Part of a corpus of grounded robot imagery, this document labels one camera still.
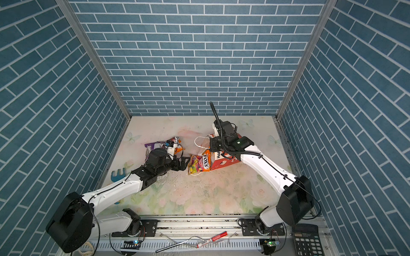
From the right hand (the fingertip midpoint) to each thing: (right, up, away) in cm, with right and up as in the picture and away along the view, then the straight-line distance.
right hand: (210, 140), depth 81 cm
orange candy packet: (-2, -12, +10) cm, 16 cm away
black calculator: (+43, -43, -12) cm, 62 cm away
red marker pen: (+1, -44, -11) cm, 45 cm away
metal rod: (-14, -45, -12) cm, 48 cm away
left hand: (-14, -10, +3) cm, 17 cm away
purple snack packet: (-37, -5, +15) cm, 40 cm away
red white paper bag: (+4, -10, -2) cm, 11 cm away
